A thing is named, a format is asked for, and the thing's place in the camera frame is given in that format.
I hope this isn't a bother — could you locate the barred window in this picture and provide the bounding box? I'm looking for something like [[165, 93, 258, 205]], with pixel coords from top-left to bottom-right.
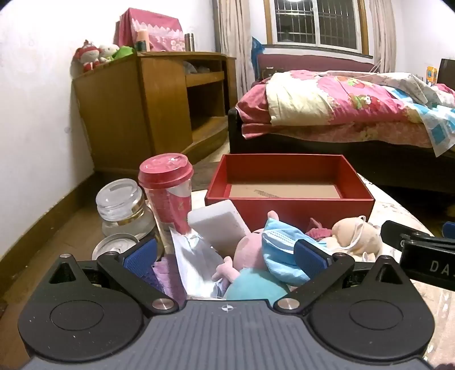
[[264, 0, 368, 56]]

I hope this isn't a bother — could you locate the pink pig plush toy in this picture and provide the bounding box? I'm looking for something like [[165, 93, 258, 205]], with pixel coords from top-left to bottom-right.
[[212, 211, 295, 301]]

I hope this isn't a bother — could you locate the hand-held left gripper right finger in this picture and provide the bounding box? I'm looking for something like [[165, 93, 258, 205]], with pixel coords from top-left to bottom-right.
[[273, 239, 413, 315]]

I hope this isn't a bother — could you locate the beige plush toy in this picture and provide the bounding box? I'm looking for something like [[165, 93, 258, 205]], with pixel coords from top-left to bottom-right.
[[325, 217, 384, 257]]

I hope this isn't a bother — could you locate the maroon upholstered backrest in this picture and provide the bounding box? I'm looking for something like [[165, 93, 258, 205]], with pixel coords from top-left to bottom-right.
[[256, 53, 377, 84]]

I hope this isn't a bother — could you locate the beige curtain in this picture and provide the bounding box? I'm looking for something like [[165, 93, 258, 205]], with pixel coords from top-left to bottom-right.
[[213, 0, 265, 104], [357, 0, 397, 73]]

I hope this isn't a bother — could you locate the pink strawberry quilt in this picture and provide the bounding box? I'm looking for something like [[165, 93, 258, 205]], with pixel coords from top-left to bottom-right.
[[236, 69, 455, 150]]

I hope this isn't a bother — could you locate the white blue patterned blanket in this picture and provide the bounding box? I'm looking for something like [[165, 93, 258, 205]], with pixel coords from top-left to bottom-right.
[[382, 73, 455, 157]]

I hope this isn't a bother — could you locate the green plush toy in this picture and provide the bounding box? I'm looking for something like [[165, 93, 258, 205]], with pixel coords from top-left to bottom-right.
[[111, 46, 136, 61]]

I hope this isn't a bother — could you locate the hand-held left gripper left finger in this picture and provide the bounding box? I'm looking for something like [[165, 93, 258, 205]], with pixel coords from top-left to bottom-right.
[[46, 238, 180, 315]]

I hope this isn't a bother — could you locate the wooden cabinet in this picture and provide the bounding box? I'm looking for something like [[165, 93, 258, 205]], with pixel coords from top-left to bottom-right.
[[72, 51, 238, 171]]

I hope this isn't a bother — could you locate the clear glass jar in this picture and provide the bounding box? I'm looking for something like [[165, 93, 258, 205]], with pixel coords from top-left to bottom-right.
[[95, 180, 157, 239]]

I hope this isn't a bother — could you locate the red cardboard box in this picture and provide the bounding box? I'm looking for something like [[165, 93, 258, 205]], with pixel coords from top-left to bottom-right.
[[204, 154, 375, 232]]

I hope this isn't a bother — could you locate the red white plush doll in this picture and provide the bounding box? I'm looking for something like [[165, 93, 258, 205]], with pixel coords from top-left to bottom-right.
[[73, 40, 102, 73]]

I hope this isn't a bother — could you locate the pink cloth-covered box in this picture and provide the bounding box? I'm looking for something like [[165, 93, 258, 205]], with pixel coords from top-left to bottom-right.
[[114, 8, 183, 52]]

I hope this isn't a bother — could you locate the white sponge block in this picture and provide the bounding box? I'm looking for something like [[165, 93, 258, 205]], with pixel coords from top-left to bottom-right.
[[187, 199, 252, 257]]

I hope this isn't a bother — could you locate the pink lid plastic cup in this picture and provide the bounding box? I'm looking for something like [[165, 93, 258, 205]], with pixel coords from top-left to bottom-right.
[[138, 153, 194, 250]]

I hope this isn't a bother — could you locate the purple cloth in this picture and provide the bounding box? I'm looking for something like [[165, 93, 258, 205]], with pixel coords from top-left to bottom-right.
[[151, 261, 187, 307]]

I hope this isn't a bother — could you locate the pink cloth strip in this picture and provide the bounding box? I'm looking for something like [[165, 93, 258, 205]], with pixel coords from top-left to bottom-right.
[[305, 218, 335, 240]]

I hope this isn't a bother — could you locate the grey cloth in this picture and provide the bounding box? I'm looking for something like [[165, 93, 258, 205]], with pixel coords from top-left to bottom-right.
[[182, 60, 210, 75]]

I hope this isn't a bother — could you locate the dark wooden headboard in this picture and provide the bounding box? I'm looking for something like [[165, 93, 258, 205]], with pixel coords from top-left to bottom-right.
[[438, 58, 455, 86]]

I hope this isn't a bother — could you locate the blue cloth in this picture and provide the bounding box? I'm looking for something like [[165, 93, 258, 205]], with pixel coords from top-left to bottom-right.
[[251, 36, 265, 68]]

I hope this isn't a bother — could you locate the aluminium drink can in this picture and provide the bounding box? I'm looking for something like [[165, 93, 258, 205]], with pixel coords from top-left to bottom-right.
[[92, 233, 141, 262]]

